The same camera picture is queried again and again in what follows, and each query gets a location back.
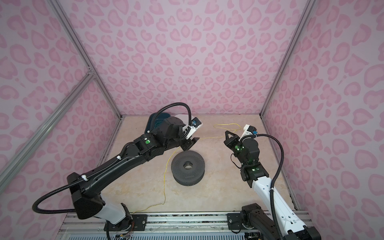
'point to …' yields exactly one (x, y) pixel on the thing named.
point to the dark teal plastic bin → (158, 122)
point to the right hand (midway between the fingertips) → (225, 130)
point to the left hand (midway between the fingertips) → (195, 130)
